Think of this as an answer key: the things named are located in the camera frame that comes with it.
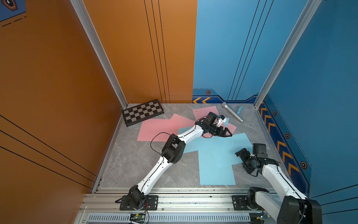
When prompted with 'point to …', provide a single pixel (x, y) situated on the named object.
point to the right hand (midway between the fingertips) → (238, 157)
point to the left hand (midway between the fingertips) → (229, 133)
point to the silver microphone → (225, 105)
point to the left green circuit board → (138, 218)
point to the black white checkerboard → (142, 112)
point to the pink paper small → (231, 128)
